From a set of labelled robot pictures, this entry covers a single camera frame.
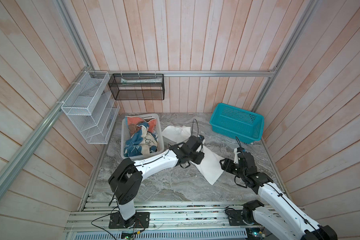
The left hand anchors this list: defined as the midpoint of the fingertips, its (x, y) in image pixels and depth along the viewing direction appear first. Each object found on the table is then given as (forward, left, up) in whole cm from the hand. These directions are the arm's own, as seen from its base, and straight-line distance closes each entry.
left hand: (199, 157), depth 83 cm
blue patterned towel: (+14, +36, -6) cm, 39 cm away
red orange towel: (+30, +32, -7) cm, 44 cm away
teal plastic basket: (+36, -33, -11) cm, 50 cm away
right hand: (-2, -14, -3) cm, 15 cm away
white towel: (-1, -8, -11) cm, 13 cm away
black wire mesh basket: (+49, +41, +13) cm, 65 cm away
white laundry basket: (+34, +34, -3) cm, 48 cm away
